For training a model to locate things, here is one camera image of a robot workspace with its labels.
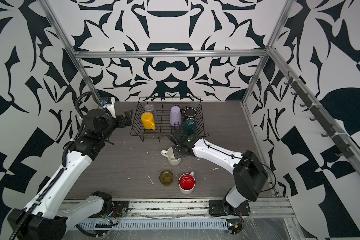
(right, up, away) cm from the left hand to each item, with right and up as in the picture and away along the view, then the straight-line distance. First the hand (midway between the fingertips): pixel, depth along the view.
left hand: (120, 108), depth 73 cm
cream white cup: (+23, -25, +10) cm, 35 cm away
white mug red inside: (+32, -40, +10) cm, 52 cm away
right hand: (+27, -23, +12) cm, 38 cm away
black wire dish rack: (+13, -4, +35) cm, 38 cm away
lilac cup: (+25, -4, +24) cm, 35 cm away
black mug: (+35, -1, +27) cm, 44 cm away
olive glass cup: (+21, -38, +10) cm, 44 cm away
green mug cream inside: (+34, -10, +22) cm, 42 cm away
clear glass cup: (+8, +2, +29) cm, 30 cm away
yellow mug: (+8, -6, +23) cm, 25 cm away
